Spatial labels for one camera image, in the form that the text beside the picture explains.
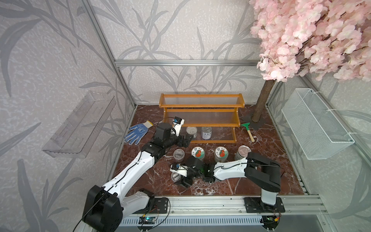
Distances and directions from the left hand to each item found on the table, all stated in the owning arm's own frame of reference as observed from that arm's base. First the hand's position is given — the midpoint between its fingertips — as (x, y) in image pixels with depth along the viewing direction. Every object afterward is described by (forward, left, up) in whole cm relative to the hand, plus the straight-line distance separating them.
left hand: (186, 133), depth 79 cm
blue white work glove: (+15, +36, -21) cm, 44 cm away
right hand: (-17, +6, -16) cm, 24 cm away
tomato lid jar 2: (-7, -21, -12) cm, 25 cm away
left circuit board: (-38, +19, -20) cm, 47 cm away
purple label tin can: (+8, -12, -11) cm, 19 cm away
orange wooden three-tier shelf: (+28, -18, -20) cm, 39 cm away
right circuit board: (-38, -44, -23) cm, 63 cm away
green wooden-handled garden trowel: (+18, -43, -16) cm, 49 cm away
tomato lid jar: (-6, -7, -12) cm, 15 cm away
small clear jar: (-19, +6, -14) cm, 24 cm away
